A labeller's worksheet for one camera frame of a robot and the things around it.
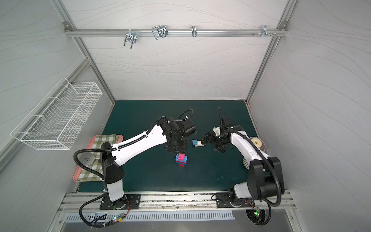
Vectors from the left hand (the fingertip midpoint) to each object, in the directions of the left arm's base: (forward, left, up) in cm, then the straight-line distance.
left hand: (181, 151), depth 73 cm
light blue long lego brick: (-1, -2, -8) cm, 8 cm away
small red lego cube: (-1, 0, -16) cm, 16 cm away
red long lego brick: (-2, 0, -10) cm, 11 cm away
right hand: (+9, -16, -9) cm, 20 cm away
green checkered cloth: (-8, +56, -17) cm, 59 cm away
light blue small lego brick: (+14, -7, -14) cm, 21 cm away
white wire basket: (+7, +60, +15) cm, 62 cm away
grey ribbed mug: (0, -37, -13) cm, 39 cm away
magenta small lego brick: (0, 0, -7) cm, 7 cm away
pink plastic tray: (-9, +60, -16) cm, 63 cm away
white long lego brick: (+13, -10, -15) cm, 23 cm away
